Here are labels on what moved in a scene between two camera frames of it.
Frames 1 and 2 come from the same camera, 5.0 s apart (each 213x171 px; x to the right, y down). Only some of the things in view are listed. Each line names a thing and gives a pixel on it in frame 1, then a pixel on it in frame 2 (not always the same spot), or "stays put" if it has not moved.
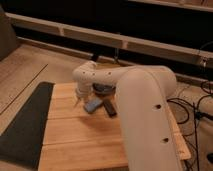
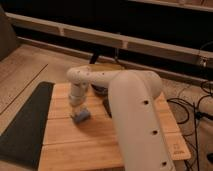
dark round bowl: [103, 90] stays put
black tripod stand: [94, 55] stays put
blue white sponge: [92, 104] to [83, 116]
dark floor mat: [21, 140] stays put
